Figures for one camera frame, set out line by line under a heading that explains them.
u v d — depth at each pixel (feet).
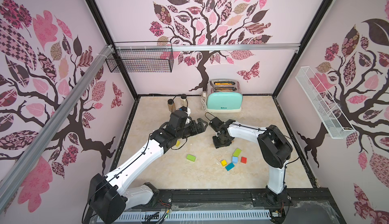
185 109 2.33
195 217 2.29
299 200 2.42
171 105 3.41
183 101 3.56
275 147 1.64
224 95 3.21
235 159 2.80
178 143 1.88
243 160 2.85
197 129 2.17
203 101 3.49
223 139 2.61
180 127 1.91
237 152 2.97
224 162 2.79
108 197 1.22
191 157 2.87
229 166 2.80
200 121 2.19
